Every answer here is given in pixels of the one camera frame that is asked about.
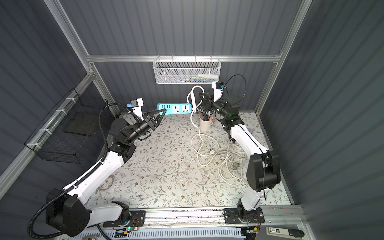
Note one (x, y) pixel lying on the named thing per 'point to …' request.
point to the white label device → (284, 233)
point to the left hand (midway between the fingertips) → (166, 111)
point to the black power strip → (233, 139)
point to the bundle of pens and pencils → (206, 115)
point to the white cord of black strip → (222, 161)
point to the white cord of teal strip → (214, 139)
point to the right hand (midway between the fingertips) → (202, 93)
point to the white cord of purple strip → (219, 173)
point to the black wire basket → (71, 132)
